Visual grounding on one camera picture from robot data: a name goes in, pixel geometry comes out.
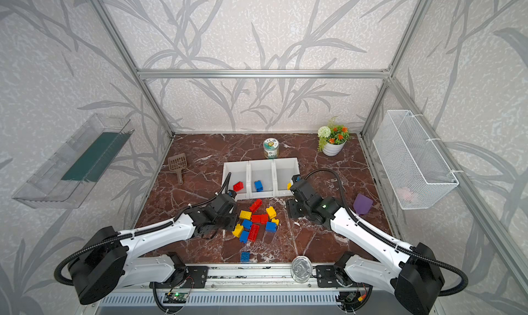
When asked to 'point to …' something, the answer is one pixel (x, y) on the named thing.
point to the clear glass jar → (301, 269)
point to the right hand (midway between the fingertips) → (293, 197)
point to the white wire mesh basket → (414, 172)
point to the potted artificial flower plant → (332, 138)
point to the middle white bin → (261, 179)
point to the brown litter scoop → (177, 163)
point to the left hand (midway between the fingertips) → (239, 213)
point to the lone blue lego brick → (245, 256)
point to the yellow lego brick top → (245, 214)
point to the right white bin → (283, 170)
